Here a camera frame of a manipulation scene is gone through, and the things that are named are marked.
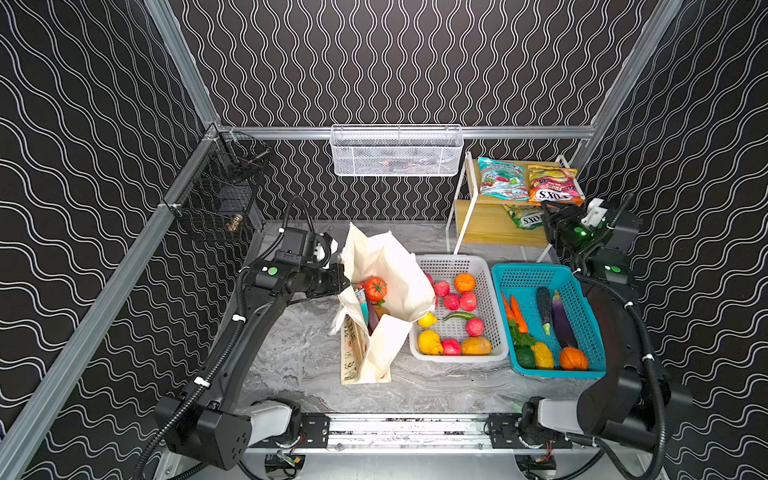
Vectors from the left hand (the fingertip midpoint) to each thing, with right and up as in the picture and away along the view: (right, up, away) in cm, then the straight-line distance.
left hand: (356, 282), depth 73 cm
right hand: (+46, +19, +1) cm, 49 cm away
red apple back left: (+22, -1, +27) cm, 35 cm away
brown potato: (+6, -10, +14) cm, 18 cm away
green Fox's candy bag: (+53, +19, +24) cm, 61 cm away
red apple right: (+32, -8, +20) cm, 39 cm away
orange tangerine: (+33, -2, +24) cm, 41 cm away
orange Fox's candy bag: (+51, +26, +7) cm, 57 cm away
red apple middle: (+25, -4, +23) cm, 34 cm away
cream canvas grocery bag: (+3, -22, +9) cm, 24 cm away
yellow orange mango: (+32, -19, +9) cm, 38 cm away
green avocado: (+45, -21, +8) cm, 50 cm away
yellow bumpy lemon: (+20, -18, +11) cm, 29 cm away
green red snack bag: (+39, +27, +8) cm, 48 cm away
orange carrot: (+47, -12, +20) cm, 52 cm away
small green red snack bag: (+1, -7, +10) cm, 12 cm away
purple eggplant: (+60, -16, +16) cm, 64 cm away
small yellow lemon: (+20, -13, +17) cm, 29 cm away
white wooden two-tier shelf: (+38, +21, +7) cm, 44 cm away
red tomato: (+4, -4, +17) cm, 17 cm away
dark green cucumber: (+57, -7, +22) cm, 62 cm away
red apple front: (+25, -19, +9) cm, 33 cm away
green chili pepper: (+30, -12, +20) cm, 38 cm away
